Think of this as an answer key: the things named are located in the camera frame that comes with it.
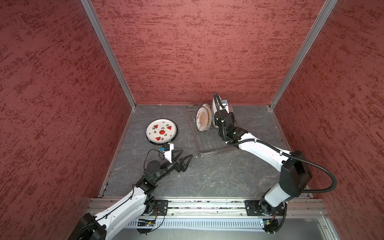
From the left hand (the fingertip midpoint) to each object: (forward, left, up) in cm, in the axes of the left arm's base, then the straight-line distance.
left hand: (188, 156), depth 76 cm
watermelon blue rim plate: (+24, +20, -12) cm, 34 cm away
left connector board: (-28, +22, -18) cm, 40 cm away
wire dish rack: (+16, -13, -14) cm, 25 cm away
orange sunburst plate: (+31, -8, -7) cm, 33 cm away
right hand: (+22, -19, +10) cm, 31 cm away
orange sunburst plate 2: (+52, -32, -17) cm, 63 cm away
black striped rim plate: (+17, +13, -13) cm, 25 cm away
